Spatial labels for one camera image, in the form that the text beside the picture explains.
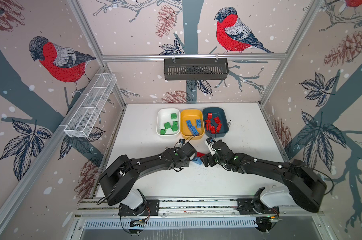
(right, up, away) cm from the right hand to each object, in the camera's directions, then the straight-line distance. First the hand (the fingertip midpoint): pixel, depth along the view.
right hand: (205, 156), depth 87 cm
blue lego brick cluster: (-5, -2, 0) cm, 5 cm away
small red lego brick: (+6, +24, +23) cm, 34 cm away
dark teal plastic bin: (+15, +27, +23) cm, 38 cm away
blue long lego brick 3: (-6, +14, +13) cm, 20 cm away
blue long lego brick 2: (-2, +19, +19) cm, 27 cm away
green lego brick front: (-25, +18, +19) cm, 36 cm away
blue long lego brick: (-9, +18, +17) cm, 26 cm away
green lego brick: (-20, +17, +17) cm, 31 cm away
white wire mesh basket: (-62, +20, -17) cm, 68 cm away
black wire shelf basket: (-4, +59, +19) cm, 62 cm away
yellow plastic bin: (-7, +19, +20) cm, 28 cm away
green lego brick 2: (-28, +13, +15) cm, 35 cm away
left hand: (-13, -2, -2) cm, 13 cm away
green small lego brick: (-21, +24, +24) cm, 40 cm away
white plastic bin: (-29, +24, +24) cm, 45 cm away
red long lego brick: (+12, +20, +21) cm, 31 cm away
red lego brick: (+4, +18, +18) cm, 25 cm away
